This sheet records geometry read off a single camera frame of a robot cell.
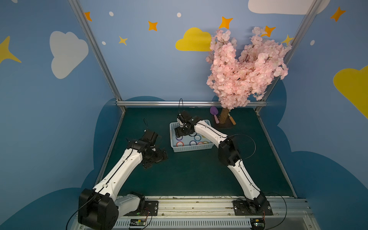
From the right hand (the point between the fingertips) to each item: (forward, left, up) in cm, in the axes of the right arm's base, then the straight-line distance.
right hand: (181, 131), depth 101 cm
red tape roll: (-8, -2, -5) cm, 9 cm away
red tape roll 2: (-7, -14, -4) cm, 16 cm away
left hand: (-25, +9, +7) cm, 28 cm away
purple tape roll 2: (-4, +1, -4) cm, 5 cm away
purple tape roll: (-6, -8, -5) cm, 12 cm away
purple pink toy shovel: (+26, -26, -5) cm, 37 cm away
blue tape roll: (-3, -12, -4) cm, 13 cm away
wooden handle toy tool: (+17, -39, -4) cm, 43 cm away
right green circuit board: (-51, -44, -8) cm, 67 cm away
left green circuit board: (-54, +18, -6) cm, 58 cm away
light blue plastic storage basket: (-4, -4, -4) cm, 7 cm away
